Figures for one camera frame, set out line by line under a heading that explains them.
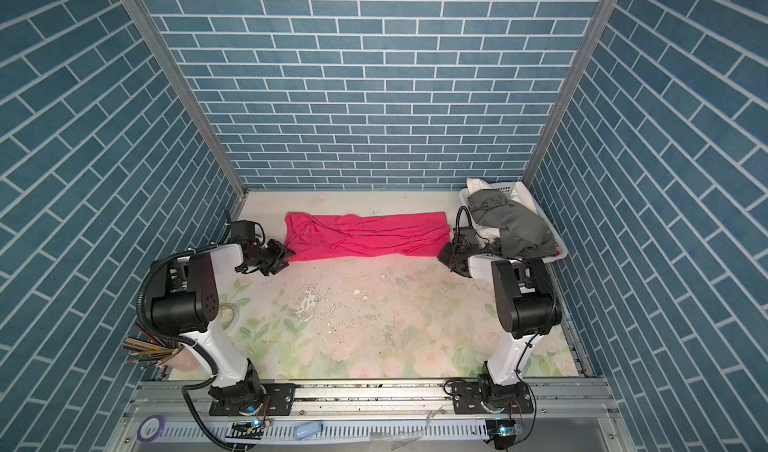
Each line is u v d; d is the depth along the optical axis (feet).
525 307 1.61
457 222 2.63
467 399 2.41
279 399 2.43
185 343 1.71
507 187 3.66
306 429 2.26
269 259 2.89
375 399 2.47
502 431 2.31
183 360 2.59
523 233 3.09
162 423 2.32
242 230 2.63
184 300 1.64
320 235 3.46
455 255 2.44
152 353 2.31
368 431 2.21
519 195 3.53
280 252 2.92
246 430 2.35
